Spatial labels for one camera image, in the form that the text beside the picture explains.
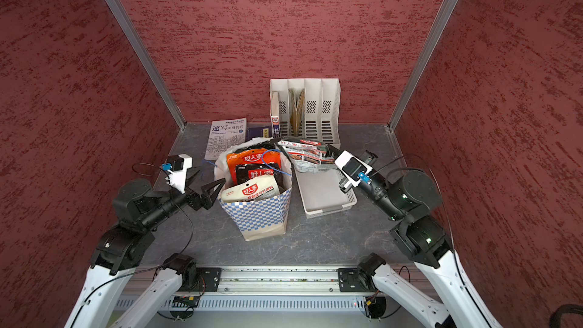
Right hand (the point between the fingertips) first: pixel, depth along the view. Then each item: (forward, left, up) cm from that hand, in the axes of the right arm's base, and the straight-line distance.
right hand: (326, 149), depth 52 cm
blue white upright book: (+46, +17, -21) cm, 53 cm away
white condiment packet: (+2, +21, -23) cm, 31 cm away
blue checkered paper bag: (-4, +19, -30) cm, 36 cm away
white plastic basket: (+10, -2, -42) cm, 43 cm away
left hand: (+2, +32, -15) cm, 35 cm away
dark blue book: (+48, +25, -45) cm, 71 cm away
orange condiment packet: (+16, +25, -25) cm, 38 cm away
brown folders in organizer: (+53, +7, -36) cm, 65 cm away
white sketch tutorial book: (+47, +45, -44) cm, 79 cm away
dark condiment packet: (+13, +25, -29) cm, 41 cm away
